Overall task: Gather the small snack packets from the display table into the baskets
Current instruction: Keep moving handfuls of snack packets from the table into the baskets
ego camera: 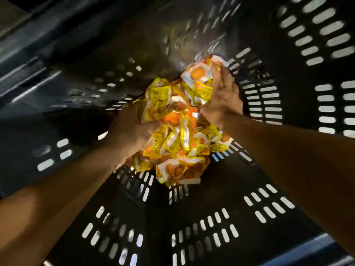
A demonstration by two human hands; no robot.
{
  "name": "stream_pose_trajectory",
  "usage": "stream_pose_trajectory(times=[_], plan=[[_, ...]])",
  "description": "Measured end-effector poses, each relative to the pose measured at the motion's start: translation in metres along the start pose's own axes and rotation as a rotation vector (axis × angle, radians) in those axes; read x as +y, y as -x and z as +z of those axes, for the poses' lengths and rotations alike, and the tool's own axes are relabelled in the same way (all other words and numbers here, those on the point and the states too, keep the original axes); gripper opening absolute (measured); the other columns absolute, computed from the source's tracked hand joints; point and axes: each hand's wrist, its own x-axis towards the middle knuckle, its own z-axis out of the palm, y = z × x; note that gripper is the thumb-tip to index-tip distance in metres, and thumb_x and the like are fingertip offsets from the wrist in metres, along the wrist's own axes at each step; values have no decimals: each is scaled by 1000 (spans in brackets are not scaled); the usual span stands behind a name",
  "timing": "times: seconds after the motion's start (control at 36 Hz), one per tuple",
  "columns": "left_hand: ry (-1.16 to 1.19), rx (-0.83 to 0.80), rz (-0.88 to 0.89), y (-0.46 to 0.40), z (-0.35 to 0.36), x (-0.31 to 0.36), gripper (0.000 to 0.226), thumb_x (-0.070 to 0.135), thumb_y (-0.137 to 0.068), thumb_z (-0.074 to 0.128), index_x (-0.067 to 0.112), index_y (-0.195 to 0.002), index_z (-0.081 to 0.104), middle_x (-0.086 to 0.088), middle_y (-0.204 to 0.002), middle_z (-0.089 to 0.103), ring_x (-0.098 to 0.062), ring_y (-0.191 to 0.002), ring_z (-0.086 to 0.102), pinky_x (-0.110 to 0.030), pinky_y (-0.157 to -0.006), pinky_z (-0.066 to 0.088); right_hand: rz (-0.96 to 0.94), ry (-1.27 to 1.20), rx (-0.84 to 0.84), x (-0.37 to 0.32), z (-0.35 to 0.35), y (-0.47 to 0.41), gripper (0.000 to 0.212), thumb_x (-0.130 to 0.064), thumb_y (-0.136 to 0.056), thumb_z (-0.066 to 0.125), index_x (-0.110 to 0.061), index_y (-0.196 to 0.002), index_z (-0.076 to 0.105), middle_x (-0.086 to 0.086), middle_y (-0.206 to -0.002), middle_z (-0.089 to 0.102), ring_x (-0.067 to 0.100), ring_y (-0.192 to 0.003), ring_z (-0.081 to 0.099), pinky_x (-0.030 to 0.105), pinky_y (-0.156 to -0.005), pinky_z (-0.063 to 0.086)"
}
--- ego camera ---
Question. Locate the person's right hand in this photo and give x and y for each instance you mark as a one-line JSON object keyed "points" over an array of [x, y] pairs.
{"points": [[222, 99]]}

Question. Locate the person's left hand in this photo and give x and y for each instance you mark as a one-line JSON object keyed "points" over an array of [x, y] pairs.
{"points": [[130, 133]]}

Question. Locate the black shopping basket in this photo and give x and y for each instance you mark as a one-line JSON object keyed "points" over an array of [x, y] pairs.
{"points": [[266, 207]]}

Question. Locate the person's left forearm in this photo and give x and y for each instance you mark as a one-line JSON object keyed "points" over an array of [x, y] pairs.
{"points": [[55, 202]]}

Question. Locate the person's right forearm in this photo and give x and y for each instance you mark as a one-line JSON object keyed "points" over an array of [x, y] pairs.
{"points": [[299, 163]]}

